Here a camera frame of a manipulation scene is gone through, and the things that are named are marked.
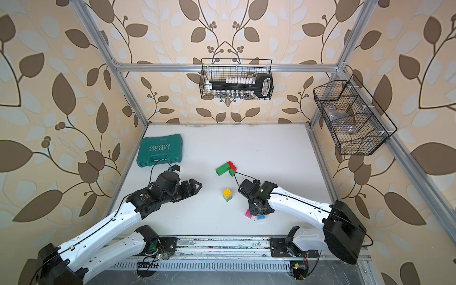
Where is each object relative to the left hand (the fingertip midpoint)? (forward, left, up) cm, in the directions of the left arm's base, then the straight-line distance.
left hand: (195, 186), depth 78 cm
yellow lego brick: (-1, -14, -7) cm, 16 cm away
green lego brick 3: (+14, -16, -12) cm, 24 cm away
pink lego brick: (-8, -24, -12) cm, 28 cm away
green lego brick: (+15, -7, -12) cm, 21 cm away
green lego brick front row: (-2, -14, -10) cm, 17 cm away
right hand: (-7, -28, -10) cm, 31 cm away
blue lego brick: (-10, -30, -10) cm, 33 cm away
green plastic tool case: (+26, +26, -10) cm, 38 cm away
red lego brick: (+18, -16, -12) cm, 27 cm away
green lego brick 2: (+16, -11, -11) cm, 22 cm away
